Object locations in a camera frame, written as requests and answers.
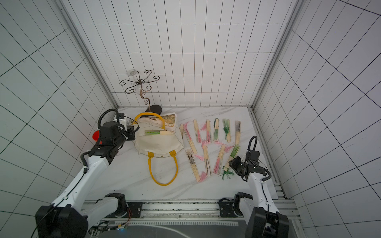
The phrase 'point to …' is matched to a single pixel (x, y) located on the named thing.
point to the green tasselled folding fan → (225, 126)
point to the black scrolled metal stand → (155, 108)
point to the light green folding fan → (216, 129)
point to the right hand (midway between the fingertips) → (232, 160)
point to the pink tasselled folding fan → (207, 127)
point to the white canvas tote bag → (151, 138)
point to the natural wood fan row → (207, 159)
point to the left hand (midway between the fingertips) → (132, 129)
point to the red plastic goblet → (95, 135)
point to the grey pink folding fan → (237, 131)
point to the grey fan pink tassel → (200, 176)
